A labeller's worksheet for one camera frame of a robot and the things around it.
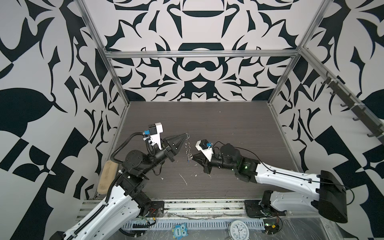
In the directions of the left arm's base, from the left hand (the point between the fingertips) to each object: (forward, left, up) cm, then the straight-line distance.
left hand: (186, 133), depth 56 cm
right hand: (-2, -2, -17) cm, 18 cm away
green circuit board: (-27, -39, -40) cm, 62 cm away
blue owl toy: (-27, +4, -37) cm, 46 cm away
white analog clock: (-28, -22, -35) cm, 50 cm away
